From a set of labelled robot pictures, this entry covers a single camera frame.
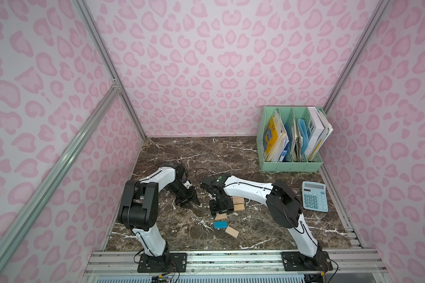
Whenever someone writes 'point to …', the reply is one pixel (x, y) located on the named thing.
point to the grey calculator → (314, 196)
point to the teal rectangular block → (220, 224)
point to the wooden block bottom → (232, 231)
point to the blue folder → (304, 136)
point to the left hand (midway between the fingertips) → (197, 203)
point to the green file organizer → (290, 138)
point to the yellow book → (273, 134)
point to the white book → (319, 129)
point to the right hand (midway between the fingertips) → (217, 216)
